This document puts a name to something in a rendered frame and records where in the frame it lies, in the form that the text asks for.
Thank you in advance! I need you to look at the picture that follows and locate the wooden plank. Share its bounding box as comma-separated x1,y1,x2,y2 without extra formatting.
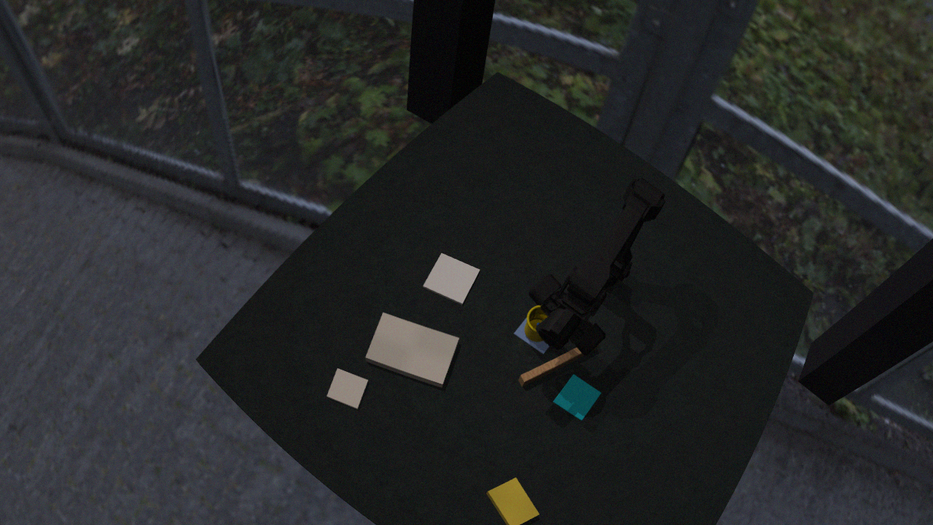
519,348,584,386

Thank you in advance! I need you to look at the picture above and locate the olive yellow cup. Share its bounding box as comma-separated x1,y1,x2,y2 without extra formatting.
524,306,547,342

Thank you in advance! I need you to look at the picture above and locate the yellow block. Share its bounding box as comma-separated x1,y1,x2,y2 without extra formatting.
486,478,539,525

